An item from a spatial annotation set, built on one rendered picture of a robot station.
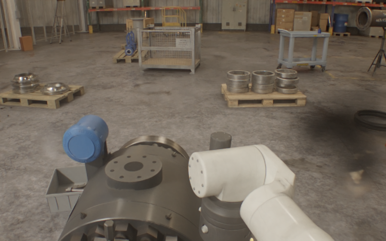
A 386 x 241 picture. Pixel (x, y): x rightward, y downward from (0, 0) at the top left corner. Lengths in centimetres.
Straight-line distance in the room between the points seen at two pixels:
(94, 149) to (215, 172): 90
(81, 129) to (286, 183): 97
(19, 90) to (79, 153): 433
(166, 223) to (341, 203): 194
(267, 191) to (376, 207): 243
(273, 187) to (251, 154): 8
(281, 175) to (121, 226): 65
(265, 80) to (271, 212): 438
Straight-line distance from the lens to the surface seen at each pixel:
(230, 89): 478
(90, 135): 125
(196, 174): 44
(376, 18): 733
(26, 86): 552
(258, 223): 38
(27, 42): 1207
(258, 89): 478
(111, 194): 109
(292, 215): 37
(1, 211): 282
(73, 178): 288
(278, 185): 40
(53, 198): 253
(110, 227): 68
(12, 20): 1285
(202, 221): 50
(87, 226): 103
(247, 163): 44
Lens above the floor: 150
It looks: 22 degrees down
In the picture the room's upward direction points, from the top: straight up
